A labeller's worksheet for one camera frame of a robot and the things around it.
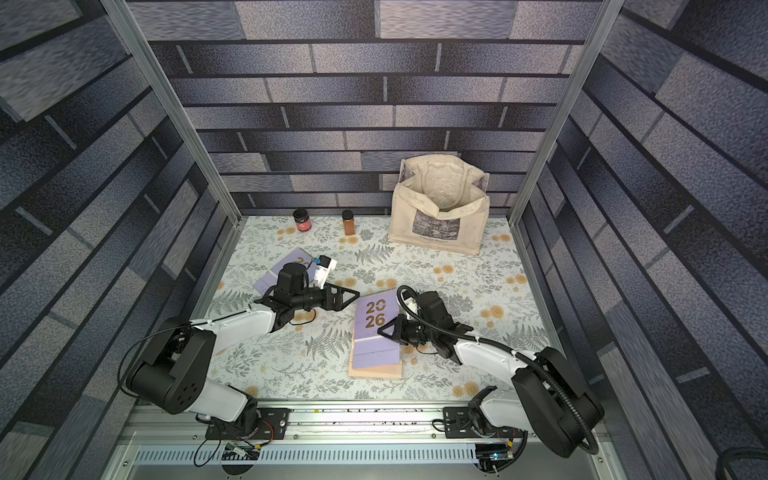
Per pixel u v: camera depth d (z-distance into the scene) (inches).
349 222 43.4
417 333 28.1
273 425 29.0
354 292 32.0
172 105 33.6
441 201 44.8
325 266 31.3
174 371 17.4
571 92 32.8
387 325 31.3
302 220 43.9
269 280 40.4
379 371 31.8
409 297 30.9
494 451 27.5
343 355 33.5
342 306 30.2
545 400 16.5
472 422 26.3
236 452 28.0
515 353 18.7
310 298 29.9
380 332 31.8
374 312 33.4
